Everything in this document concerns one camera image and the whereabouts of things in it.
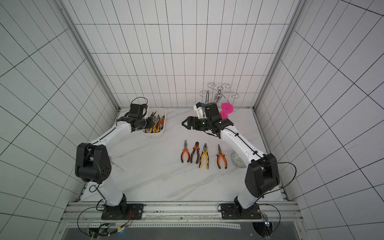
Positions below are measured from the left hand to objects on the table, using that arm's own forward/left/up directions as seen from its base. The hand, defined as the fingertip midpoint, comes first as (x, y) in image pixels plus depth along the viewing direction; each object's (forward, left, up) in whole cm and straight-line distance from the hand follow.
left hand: (151, 124), depth 94 cm
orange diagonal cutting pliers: (-10, -29, -11) cm, 32 cm away
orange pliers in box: (+12, -3, -10) cm, 16 cm away
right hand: (-9, -21, +11) cm, 25 cm away
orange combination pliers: (-11, -23, -11) cm, 28 cm away
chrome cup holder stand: (+11, -43, +17) cm, 48 cm away
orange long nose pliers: (-17, -43, -12) cm, 48 cm away
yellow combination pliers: (-12, -35, -11) cm, 38 cm away
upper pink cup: (+2, -46, +14) cm, 49 cm away
